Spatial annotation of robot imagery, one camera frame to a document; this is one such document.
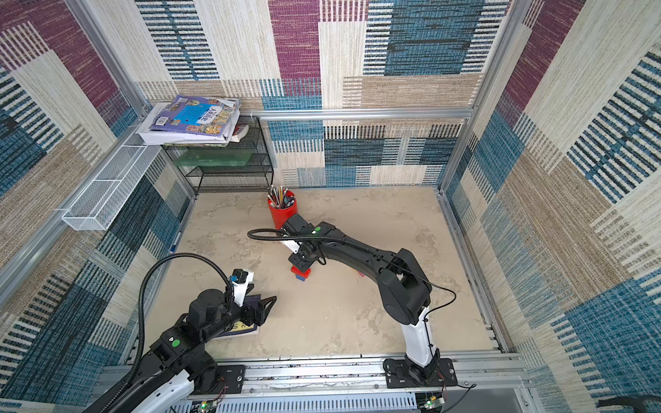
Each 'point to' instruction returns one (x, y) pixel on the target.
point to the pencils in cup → (280, 198)
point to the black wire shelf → (211, 181)
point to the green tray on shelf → (213, 157)
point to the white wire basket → (95, 207)
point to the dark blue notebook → (240, 327)
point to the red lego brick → (298, 272)
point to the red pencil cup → (281, 215)
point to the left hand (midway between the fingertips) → (265, 292)
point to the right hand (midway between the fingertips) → (308, 259)
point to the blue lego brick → (300, 278)
